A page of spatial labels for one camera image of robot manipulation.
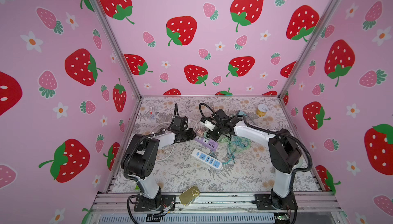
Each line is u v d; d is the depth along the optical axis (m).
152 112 1.11
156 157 0.52
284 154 0.49
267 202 0.73
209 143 0.93
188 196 0.73
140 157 0.48
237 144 0.93
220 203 0.75
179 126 0.77
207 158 0.86
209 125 0.82
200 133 0.92
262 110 1.07
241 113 1.10
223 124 0.71
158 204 0.66
